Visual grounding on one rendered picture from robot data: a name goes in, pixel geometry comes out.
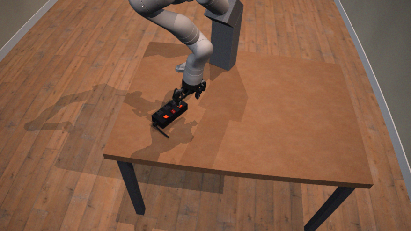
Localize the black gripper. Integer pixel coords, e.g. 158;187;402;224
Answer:
172;79;206;107

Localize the black power strip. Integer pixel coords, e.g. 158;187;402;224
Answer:
152;100;188;138

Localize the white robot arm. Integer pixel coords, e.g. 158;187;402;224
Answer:
128;0;229;86

